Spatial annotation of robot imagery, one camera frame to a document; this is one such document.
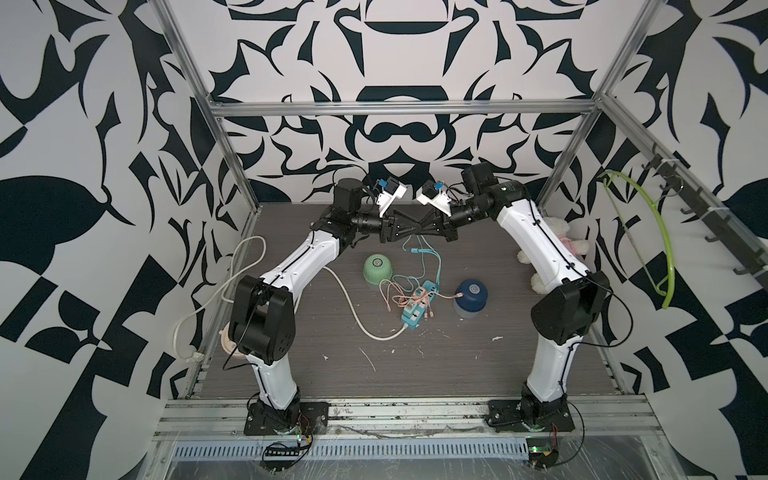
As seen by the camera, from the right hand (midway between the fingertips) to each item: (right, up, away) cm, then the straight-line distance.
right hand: (417, 222), depth 78 cm
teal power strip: (+1, -24, +10) cm, 26 cm away
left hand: (0, 0, -2) cm, 2 cm away
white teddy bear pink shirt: (+51, -7, +19) cm, 55 cm away
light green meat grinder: (-11, -13, +12) cm, 20 cm away
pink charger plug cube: (+2, -21, +9) cm, 23 cm away
